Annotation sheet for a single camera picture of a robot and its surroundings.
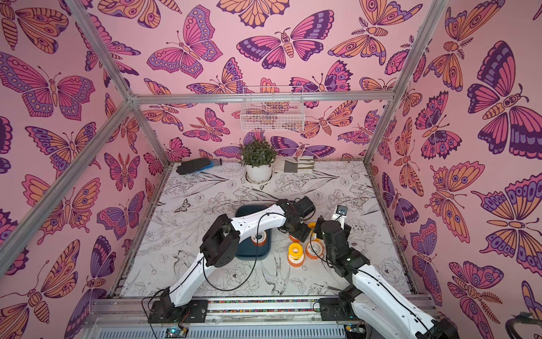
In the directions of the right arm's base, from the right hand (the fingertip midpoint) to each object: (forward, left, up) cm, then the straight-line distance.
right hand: (325, 219), depth 82 cm
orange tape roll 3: (-7, +3, -13) cm, 15 cm away
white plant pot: (+32, +29, -10) cm, 45 cm away
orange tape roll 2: (-5, +12, -9) cm, 15 cm away
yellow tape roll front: (-9, +12, -10) cm, 18 cm away
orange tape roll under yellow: (-13, +11, -12) cm, 21 cm away
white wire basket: (+51, +21, +13) cm, 56 cm away
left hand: (0, +8, -12) cm, 15 cm away
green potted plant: (+28, +28, +7) cm, 40 cm away
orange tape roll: (-4, +26, -10) cm, 29 cm away
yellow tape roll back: (-5, +6, +4) cm, 9 cm away
